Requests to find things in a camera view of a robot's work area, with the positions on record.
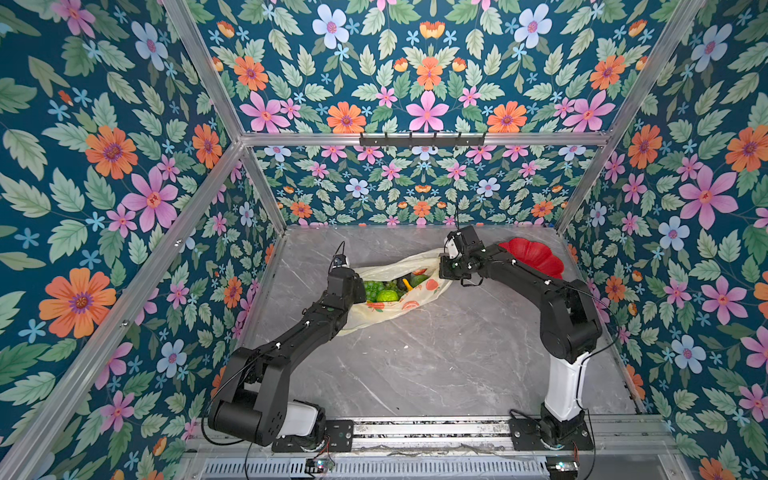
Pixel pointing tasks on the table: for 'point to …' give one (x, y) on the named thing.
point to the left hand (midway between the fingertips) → (360, 273)
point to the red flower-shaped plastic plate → (535, 255)
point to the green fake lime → (387, 295)
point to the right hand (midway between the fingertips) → (439, 267)
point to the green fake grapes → (373, 288)
